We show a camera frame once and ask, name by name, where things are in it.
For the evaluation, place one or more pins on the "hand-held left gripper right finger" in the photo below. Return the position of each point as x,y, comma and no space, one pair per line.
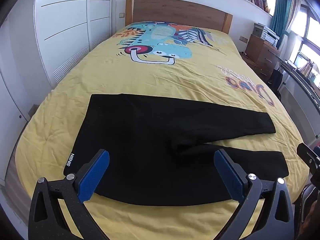
228,175

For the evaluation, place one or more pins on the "wall socket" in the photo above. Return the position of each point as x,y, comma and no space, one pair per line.
243,39

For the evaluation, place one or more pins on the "black office chair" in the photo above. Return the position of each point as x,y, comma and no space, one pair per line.
306,205

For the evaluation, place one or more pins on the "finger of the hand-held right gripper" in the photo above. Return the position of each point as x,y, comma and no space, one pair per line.
306,153

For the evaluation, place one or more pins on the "white wardrobe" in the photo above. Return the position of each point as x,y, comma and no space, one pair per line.
62,25

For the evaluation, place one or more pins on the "wooden headboard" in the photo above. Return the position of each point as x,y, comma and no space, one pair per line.
175,12

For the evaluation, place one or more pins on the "white printer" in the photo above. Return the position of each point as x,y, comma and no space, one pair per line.
266,35

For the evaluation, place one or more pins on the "black pants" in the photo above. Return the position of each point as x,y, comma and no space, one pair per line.
150,140

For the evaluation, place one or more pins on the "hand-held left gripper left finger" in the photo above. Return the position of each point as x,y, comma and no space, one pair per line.
93,175

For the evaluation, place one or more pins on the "teal curtain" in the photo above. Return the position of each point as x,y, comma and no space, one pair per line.
281,17

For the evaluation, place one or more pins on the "wooden dresser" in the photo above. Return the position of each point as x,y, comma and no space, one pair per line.
262,55

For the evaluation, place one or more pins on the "long grey desk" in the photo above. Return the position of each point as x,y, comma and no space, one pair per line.
300,80

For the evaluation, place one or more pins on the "window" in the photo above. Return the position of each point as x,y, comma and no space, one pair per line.
308,35

